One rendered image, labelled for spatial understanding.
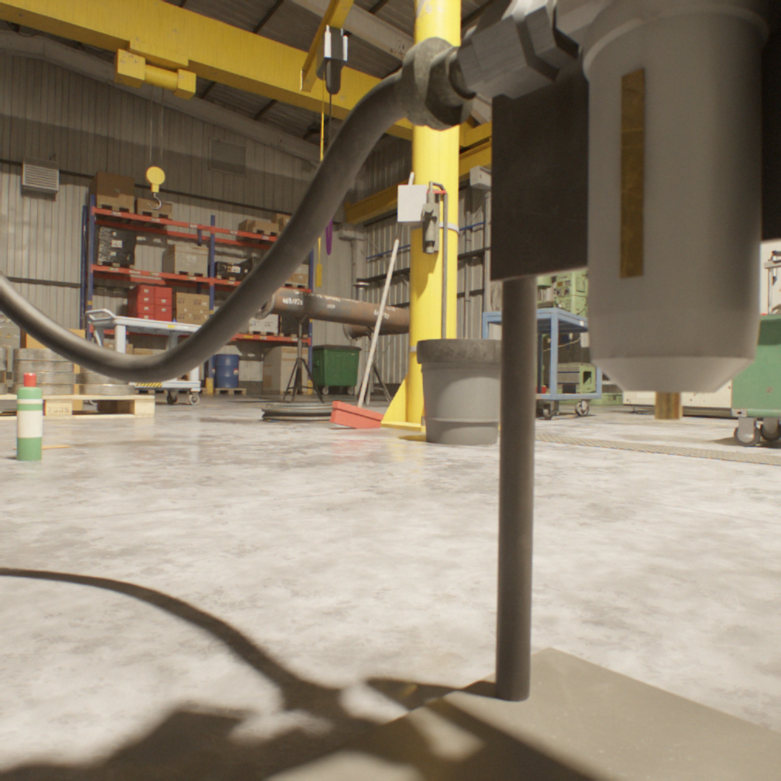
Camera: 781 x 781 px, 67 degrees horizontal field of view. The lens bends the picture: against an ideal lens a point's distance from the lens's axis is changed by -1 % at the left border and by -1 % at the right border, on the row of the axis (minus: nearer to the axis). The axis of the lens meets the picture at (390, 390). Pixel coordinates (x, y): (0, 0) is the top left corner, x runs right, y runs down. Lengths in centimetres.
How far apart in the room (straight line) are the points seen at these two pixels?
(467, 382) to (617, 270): 213
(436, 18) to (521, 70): 361
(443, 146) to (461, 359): 162
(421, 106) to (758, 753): 45
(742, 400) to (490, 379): 108
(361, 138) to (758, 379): 252
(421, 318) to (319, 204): 294
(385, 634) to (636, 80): 47
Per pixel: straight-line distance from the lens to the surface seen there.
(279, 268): 55
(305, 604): 66
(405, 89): 44
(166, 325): 664
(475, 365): 241
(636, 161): 30
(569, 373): 1080
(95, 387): 439
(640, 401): 640
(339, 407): 317
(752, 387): 289
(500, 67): 40
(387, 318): 834
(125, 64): 1203
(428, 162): 363
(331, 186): 51
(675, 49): 31
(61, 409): 413
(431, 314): 342
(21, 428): 199
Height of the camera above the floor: 23
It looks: level
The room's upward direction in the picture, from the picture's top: 1 degrees clockwise
